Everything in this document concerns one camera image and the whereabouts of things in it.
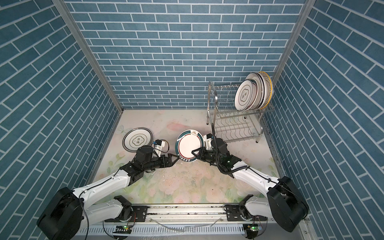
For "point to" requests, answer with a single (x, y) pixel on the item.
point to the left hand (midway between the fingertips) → (178, 160)
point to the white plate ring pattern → (136, 137)
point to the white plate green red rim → (187, 141)
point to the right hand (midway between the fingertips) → (193, 153)
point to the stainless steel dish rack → (232, 125)
